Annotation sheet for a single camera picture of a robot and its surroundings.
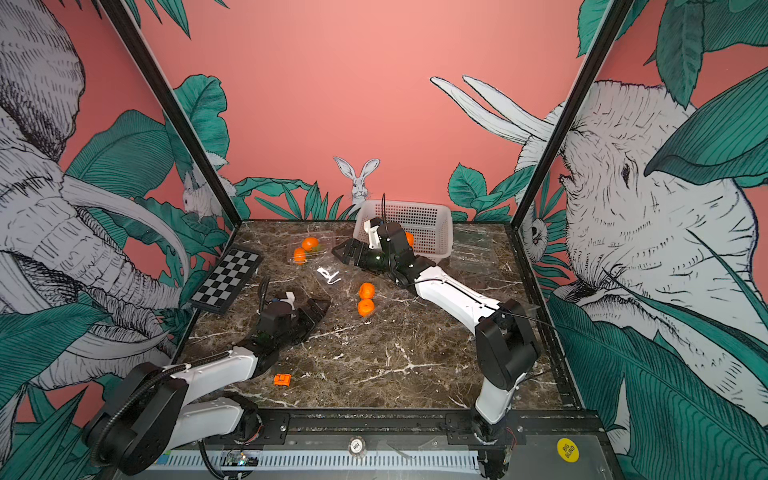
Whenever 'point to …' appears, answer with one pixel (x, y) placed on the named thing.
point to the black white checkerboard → (223, 287)
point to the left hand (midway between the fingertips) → (329, 306)
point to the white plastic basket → (430, 224)
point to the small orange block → (283, 379)
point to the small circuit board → (239, 459)
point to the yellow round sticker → (567, 450)
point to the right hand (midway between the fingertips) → (341, 253)
